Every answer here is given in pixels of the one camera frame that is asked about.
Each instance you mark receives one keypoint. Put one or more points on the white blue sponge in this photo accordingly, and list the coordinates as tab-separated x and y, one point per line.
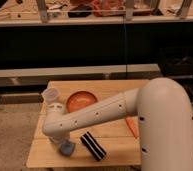
67	148

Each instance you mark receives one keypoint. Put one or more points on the black box on right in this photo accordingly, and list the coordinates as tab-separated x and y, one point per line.
174	61

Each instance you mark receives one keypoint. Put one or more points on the light wooden table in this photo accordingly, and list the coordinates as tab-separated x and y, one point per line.
121	146

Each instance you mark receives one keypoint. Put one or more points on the background metal shelf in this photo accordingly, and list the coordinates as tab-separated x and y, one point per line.
93	12

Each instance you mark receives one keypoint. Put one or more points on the black white striped cloth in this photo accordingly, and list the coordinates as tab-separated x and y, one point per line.
93	146

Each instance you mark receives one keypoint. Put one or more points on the orange carrot toy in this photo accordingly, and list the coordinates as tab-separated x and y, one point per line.
131	126

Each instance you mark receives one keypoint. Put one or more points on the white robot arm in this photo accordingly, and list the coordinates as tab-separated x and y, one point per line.
165	120

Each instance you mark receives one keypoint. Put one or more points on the clear plastic cup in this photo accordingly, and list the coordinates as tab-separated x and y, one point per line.
50	95

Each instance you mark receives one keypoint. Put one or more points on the orange bowl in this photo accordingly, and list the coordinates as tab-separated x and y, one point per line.
79	100

